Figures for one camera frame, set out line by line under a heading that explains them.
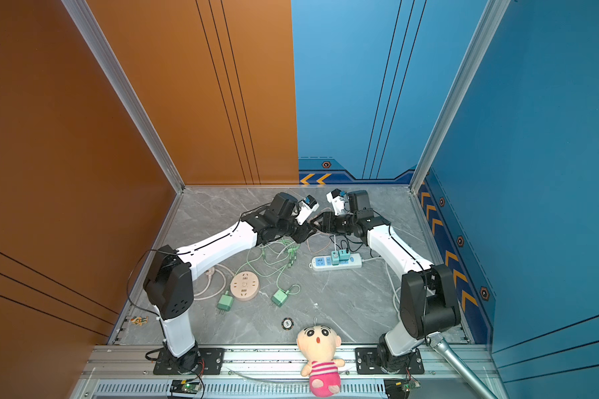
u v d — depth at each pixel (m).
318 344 0.69
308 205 0.75
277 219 0.67
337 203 0.79
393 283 0.86
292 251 0.97
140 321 0.81
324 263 0.92
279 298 0.83
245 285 0.87
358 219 0.68
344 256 0.89
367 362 0.72
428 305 0.47
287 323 0.81
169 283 0.47
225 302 0.83
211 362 0.74
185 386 0.71
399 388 0.70
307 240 0.79
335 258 0.88
